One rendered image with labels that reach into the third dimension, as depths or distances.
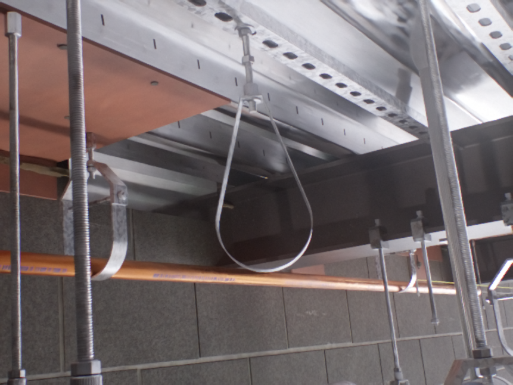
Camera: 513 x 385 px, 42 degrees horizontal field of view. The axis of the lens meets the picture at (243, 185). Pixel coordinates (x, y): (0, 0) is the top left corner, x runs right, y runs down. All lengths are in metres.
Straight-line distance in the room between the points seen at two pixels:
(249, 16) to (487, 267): 2.71
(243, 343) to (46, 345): 0.63
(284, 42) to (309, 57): 0.07
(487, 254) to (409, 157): 1.87
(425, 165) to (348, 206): 0.21
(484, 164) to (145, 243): 0.76
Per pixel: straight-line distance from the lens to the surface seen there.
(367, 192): 1.62
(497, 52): 1.06
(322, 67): 0.99
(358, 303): 2.41
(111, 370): 1.43
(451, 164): 0.63
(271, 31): 0.86
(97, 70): 0.97
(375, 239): 1.48
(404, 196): 1.58
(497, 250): 3.40
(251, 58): 0.83
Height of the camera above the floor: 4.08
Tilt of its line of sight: 14 degrees up
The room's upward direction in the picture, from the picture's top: 5 degrees counter-clockwise
